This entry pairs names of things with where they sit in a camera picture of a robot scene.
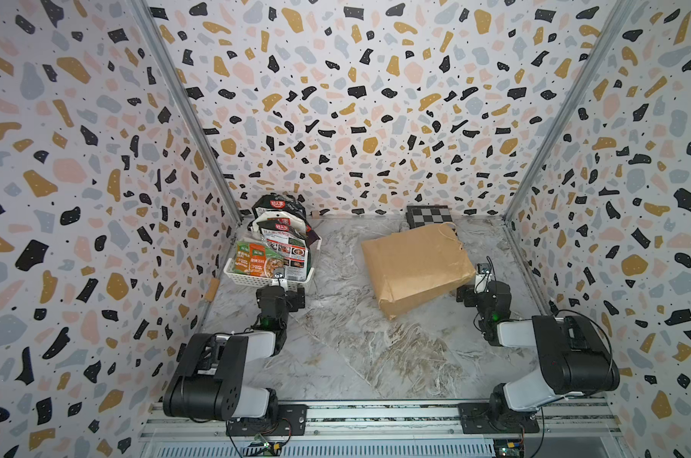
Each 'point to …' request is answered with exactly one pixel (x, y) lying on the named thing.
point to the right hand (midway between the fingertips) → (478, 279)
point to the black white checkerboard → (426, 215)
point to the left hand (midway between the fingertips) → (286, 285)
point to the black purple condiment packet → (311, 236)
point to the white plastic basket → (230, 269)
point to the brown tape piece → (212, 289)
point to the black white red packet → (284, 234)
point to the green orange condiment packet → (257, 260)
